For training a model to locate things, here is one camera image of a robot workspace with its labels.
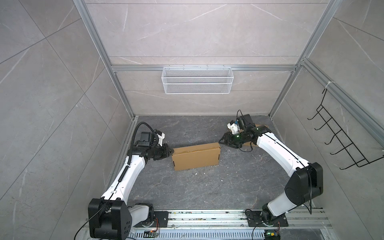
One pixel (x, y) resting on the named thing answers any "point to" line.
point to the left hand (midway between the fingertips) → (172, 148)
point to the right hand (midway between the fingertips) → (221, 141)
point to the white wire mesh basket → (194, 80)
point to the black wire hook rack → (350, 149)
